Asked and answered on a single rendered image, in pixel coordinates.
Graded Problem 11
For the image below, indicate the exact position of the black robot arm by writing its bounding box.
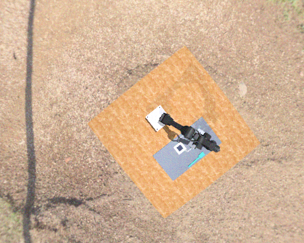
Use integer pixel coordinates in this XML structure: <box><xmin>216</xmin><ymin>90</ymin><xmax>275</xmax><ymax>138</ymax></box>
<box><xmin>159</xmin><ymin>113</ymin><xmax>220</xmax><ymax>153</ymax></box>

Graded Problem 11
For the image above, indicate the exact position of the white square tile with dark blue centre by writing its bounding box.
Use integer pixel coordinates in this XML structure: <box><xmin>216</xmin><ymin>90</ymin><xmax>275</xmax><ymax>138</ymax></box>
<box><xmin>174</xmin><ymin>142</ymin><xmax>186</xmax><ymax>154</ymax></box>

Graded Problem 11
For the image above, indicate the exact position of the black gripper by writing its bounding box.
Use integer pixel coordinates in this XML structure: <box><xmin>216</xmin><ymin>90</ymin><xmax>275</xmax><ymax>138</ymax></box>
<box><xmin>192</xmin><ymin>132</ymin><xmax>200</xmax><ymax>140</ymax></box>

